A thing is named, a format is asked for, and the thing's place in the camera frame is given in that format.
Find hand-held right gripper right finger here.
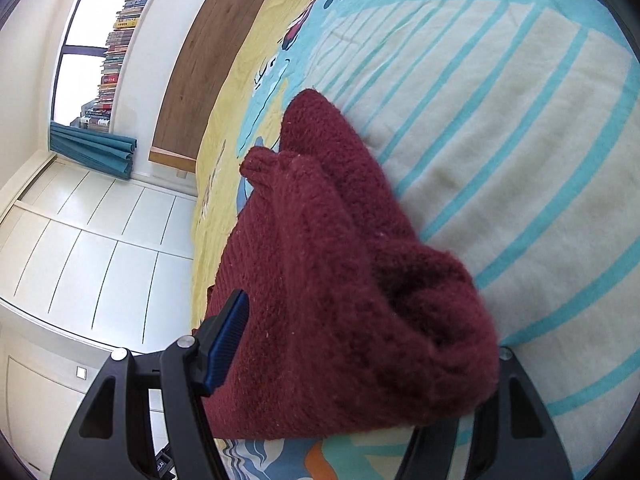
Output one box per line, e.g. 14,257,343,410
395,347,575,480

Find white wardrobe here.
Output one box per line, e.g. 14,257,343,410
0,152,197,361

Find wooden headboard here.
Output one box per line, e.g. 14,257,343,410
149,0,286,163

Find window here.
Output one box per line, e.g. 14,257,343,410
50,0,151,126

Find yellow dinosaur print bed cover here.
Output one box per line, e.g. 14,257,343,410
190,0,640,480

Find dark red knit sweater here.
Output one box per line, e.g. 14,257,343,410
202,88,501,441

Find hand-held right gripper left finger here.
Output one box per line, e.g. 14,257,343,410
49,289,251,480

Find teal curtain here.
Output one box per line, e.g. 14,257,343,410
49,120,138,181

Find row of books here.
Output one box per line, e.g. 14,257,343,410
70,0,171,133

